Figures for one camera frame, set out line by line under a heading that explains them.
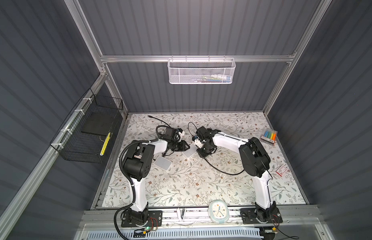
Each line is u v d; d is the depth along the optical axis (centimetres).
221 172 89
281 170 89
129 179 53
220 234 77
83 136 71
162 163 92
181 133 94
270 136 105
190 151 95
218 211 73
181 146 89
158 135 80
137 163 53
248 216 73
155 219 72
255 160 58
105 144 69
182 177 87
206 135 78
